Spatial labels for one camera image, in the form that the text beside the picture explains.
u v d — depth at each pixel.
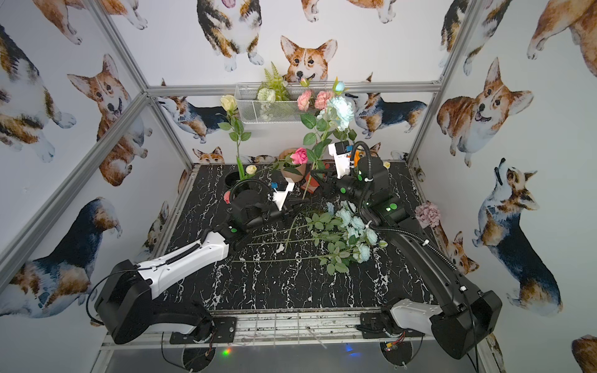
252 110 0.87
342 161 0.58
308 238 0.95
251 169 0.82
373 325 0.73
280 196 0.64
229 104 0.88
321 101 0.77
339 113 0.53
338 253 0.86
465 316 0.37
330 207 0.99
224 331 0.73
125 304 0.41
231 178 0.92
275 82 0.82
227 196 0.78
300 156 0.69
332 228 0.98
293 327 0.75
